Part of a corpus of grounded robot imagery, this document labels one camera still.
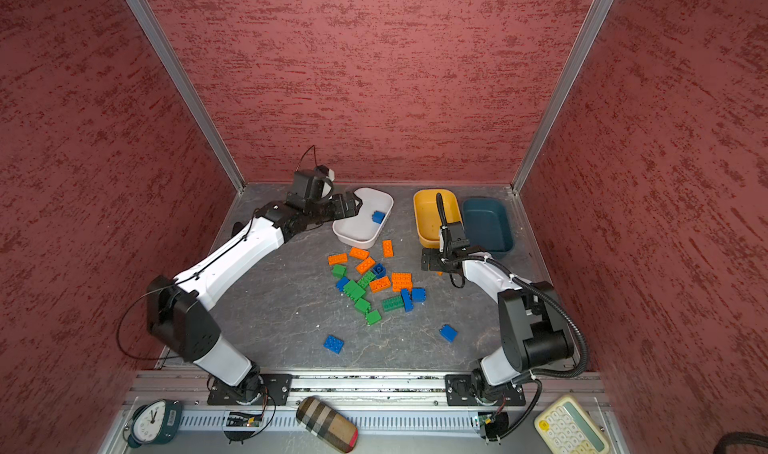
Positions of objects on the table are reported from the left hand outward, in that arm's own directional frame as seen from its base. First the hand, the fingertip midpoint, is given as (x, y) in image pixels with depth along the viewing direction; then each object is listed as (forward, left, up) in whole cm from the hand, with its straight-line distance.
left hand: (348, 210), depth 83 cm
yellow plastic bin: (+15, -26, -20) cm, 36 cm away
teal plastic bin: (+14, -49, -23) cm, 56 cm away
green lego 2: (-18, -13, -22) cm, 31 cm away
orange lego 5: (-12, -9, -22) cm, 27 cm away
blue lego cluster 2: (-15, -21, -22) cm, 34 cm away
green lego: (-19, -4, -22) cm, 29 cm away
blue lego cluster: (-12, +3, -22) cm, 25 cm away
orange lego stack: (-11, -16, -22) cm, 29 cm away
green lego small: (-8, +5, -22) cm, 24 cm away
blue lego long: (-17, -17, -21) cm, 32 cm away
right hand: (-7, -26, -19) cm, 33 cm away
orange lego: (+2, -11, -23) cm, 25 cm away
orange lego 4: (-5, -4, -23) cm, 24 cm away
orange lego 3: (0, -1, -23) cm, 23 cm away
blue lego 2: (-26, -29, -24) cm, 46 cm away
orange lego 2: (-3, +6, -22) cm, 23 cm away
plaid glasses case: (-48, +1, -19) cm, 52 cm away
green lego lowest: (-22, -7, -22) cm, 32 cm away
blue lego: (-30, +3, -22) cm, 37 cm away
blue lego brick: (+14, -7, -20) cm, 25 cm away
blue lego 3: (-8, -9, -19) cm, 23 cm away
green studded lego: (-11, -4, -22) cm, 25 cm away
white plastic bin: (+7, -2, -20) cm, 22 cm away
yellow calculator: (-48, -54, -21) cm, 75 cm away
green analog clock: (-48, +41, -19) cm, 66 cm away
